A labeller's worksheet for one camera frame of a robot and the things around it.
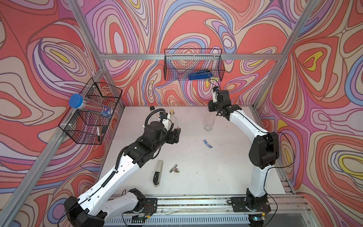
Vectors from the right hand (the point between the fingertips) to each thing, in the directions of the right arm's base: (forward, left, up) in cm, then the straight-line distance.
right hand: (211, 105), depth 93 cm
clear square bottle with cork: (-13, +3, +3) cm, 13 cm away
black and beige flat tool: (-39, +35, -17) cm, 55 cm away
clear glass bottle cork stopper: (-11, +25, 0) cm, 27 cm away
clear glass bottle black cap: (-7, +38, +6) cm, 39 cm away
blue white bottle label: (-19, +2, -20) cm, 27 cm away
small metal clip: (-34, +26, -21) cm, 48 cm away
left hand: (-24, +23, +8) cm, 35 cm away
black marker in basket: (-25, +64, +7) cm, 69 cm away
